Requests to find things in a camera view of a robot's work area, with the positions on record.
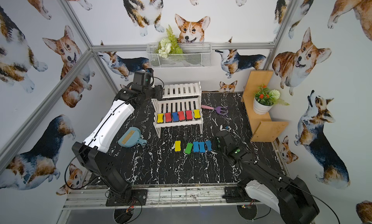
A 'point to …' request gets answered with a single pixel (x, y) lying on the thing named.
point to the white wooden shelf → (179, 106)
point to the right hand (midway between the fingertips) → (217, 136)
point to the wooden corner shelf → (261, 127)
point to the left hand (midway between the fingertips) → (157, 85)
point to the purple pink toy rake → (217, 108)
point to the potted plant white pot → (264, 99)
